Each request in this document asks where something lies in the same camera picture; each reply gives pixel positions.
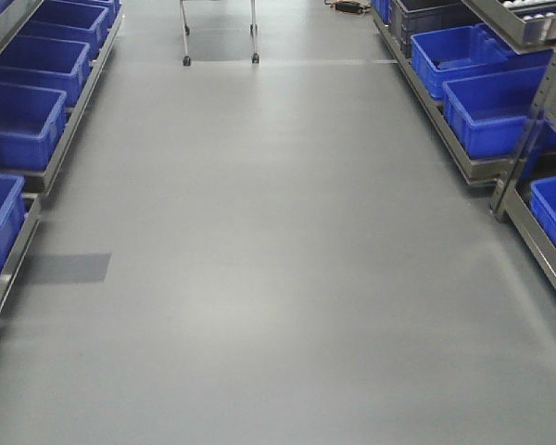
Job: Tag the steel trolley on castors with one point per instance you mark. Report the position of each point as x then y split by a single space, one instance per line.
255 58

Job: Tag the dark grey plastic bin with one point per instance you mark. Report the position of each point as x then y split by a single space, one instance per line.
405 23

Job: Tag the steel rack with roller tracks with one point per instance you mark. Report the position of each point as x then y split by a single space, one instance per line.
512 185

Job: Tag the row of blue bins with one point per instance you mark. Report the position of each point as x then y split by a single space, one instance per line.
486 116
23 125

